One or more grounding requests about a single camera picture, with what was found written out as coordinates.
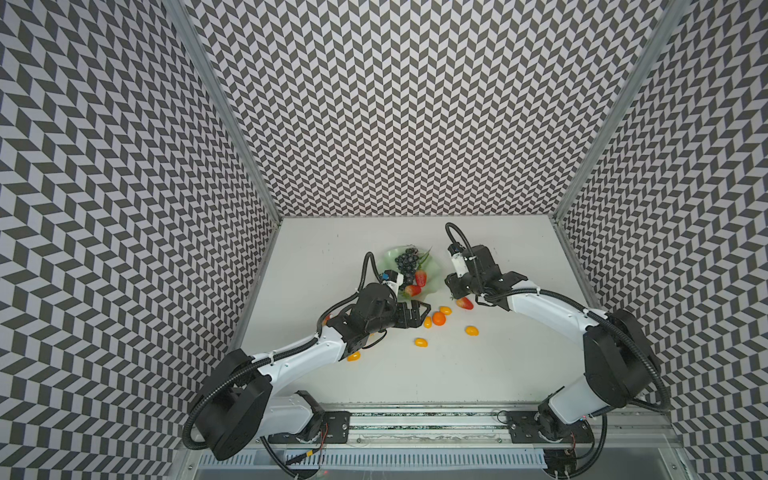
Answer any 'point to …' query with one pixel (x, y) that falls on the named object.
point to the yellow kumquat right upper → (446, 310)
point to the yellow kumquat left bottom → (354, 356)
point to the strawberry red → (421, 278)
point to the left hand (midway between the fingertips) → (419, 310)
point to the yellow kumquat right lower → (472, 330)
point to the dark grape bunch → (407, 264)
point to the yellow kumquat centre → (420, 342)
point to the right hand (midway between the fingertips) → (453, 282)
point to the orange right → (438, 318)
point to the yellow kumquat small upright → (428, 322)
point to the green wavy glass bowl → (429, 263)
